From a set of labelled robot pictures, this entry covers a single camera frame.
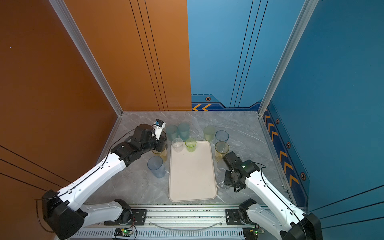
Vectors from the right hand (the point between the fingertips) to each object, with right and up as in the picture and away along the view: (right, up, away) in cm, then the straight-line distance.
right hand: (228, 183), depth 78 cm
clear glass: (-30, +18, +22) cm, 41 cm away
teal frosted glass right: (-25, +28, +19) cm, 42 cm away
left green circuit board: (-52, -21, -7) cm, 56 cm away
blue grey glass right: (-1, +24, +12) cm, 27 cm away
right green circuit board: (+10, -21, -8) cm, 24 cm away
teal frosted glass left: (-33, +25, +19) cm, 46 cm away
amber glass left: (-36, +13, +10) cm, 40 cm away
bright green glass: (-21, +18, +22) cm, 35 cm away
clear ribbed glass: (-3, 0, +5) cm, 6 cm away
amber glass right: (-2, +16, +11) cm, 19 cm away
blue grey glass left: (-39, +8, +5) cm, 41 cm away
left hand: (-33, +25, +1) cm, 41 cm away
